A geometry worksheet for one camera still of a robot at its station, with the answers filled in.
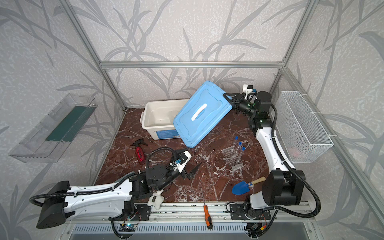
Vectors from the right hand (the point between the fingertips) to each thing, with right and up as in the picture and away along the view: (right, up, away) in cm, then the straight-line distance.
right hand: (224, 92), depth 70 cm
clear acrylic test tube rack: (+7, -35, +22) cm, 42 cm away
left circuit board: (-47, -66, +1) cm, 80 cm away
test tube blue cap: (+15, -29, +28) cm, 43 cm away
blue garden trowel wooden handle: (+13, -51, +13) cm, 55 cm away
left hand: (-13, -28, -4) cm, 31 cm away
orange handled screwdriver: (-8, -60, 0) cm, 60 cm away
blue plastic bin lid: (-10, -10, +5) cm, 15 cm away
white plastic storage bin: (-42, -10, +38) cm, 58 cm away
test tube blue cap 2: (+18, -33, +29) cm, 48 cm away
